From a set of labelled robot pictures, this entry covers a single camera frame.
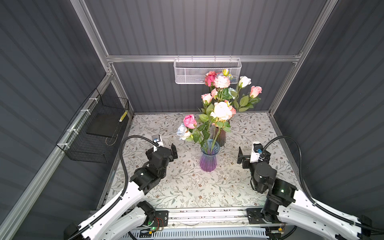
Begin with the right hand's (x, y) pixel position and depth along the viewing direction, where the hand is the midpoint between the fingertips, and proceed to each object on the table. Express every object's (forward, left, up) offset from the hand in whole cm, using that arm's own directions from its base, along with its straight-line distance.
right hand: (252, 149), depth 71 cm
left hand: (+3, +43, -2) cm, 43 cm away
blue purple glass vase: (+5, +20, -10) cm, 23 cm away
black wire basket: (+5, +78, +6) cm, 79 cm away
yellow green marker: (+19, +67, +5) cm, 70 cm away
